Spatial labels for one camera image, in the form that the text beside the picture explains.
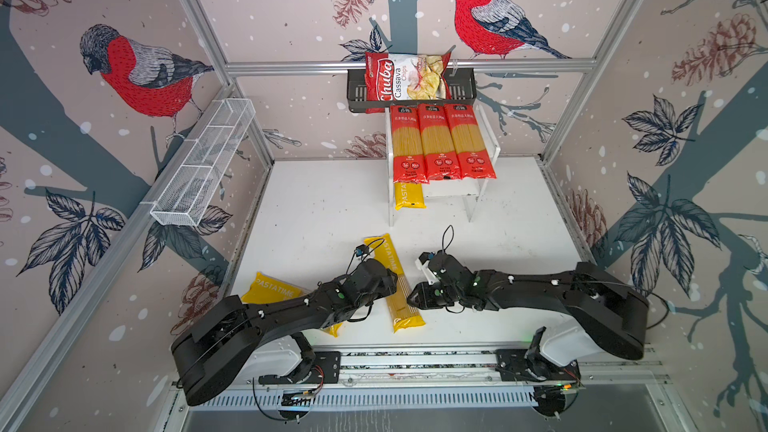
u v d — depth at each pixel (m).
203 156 0.79
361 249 0.79
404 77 0.88
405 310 0.81
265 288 0.86
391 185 0.84
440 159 0.72
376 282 0.67
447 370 0.74
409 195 0.88
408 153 0.74
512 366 0.73
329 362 0.75
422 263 0.81
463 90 0.95
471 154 0.73
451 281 0.66
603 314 0.43
